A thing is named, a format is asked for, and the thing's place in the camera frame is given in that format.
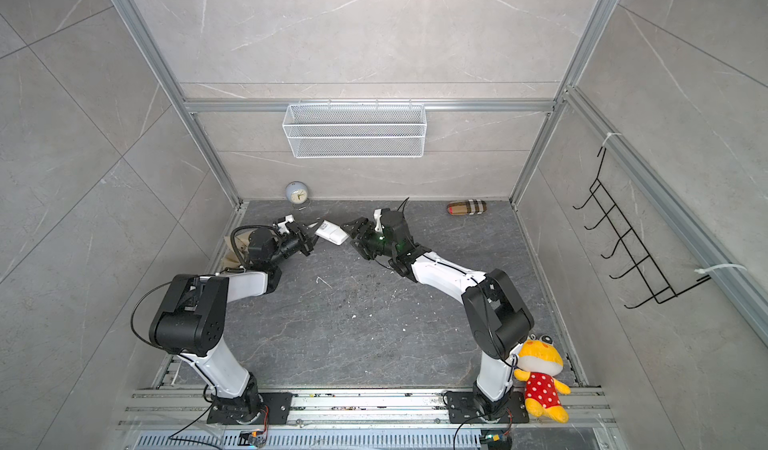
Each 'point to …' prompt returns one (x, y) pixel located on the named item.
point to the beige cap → (231, 259)
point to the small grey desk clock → (296, 193)
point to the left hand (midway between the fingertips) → (324, 215)
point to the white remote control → (332, 232)
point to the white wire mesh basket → (355, 130)
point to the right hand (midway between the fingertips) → (343, 231)
